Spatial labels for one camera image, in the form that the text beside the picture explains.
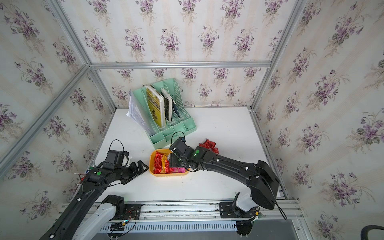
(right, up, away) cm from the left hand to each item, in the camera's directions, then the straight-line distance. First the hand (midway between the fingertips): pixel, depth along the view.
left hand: (144, 172), depth 77 cm
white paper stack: (-6, +31, +2) cm, 31 cm away
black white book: (+9, +38, +21) cm, 44 cm away
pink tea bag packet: (+18, 0, +5) cm, 18 cm away
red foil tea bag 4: (+36, +11, +18) cm, 42 cm away
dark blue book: (+13, +36, +26) cm, 47 cm away
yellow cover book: (+3, +39, +15) cm, 41 cm away
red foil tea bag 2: (+5, 0, +7) cm, 9 cm away
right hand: (+15, +5, +1) cm, 16 cm away
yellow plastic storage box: (+8, +7, +18) cm, 20 cm away
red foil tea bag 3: (+12, 0, +3) cm, 12 cm away
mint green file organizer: (+5, +16, +19) cm, 25 cm away
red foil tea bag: (+4, +5, +12) cm, 13 cm away
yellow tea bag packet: (+8, +5, +10) cm, 14 cm away
